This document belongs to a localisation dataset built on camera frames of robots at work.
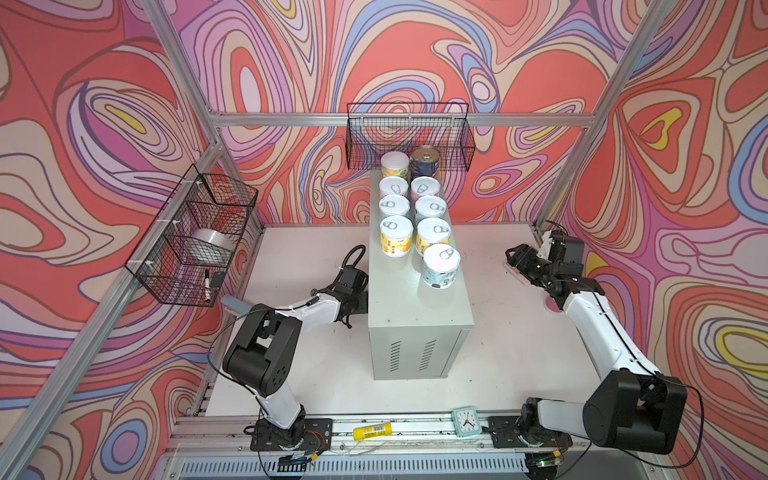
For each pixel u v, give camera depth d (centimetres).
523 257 74
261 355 46
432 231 64
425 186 73
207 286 72
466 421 74
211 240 73
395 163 77
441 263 59
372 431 72
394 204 69
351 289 74
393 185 73
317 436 72
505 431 73
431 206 69
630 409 40
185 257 72
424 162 73
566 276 61
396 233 64
